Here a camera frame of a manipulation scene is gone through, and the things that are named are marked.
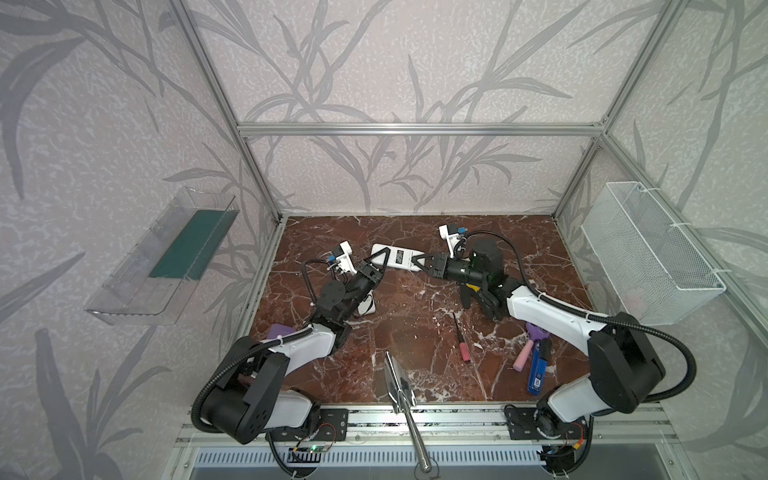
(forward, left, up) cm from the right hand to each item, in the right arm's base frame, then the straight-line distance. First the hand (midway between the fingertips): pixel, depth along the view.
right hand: (415, 252), depth 77 cm
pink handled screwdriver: (-18, -14, -25) cm, 34 cm away
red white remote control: (-2, +4, +1) cm, 5 cm away
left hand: (0, +5, +3) cm, 6 cm away
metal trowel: (-29, +4, -24) cm, 38 cm away
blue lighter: (-22, -33, -22) cm, 46 cm away
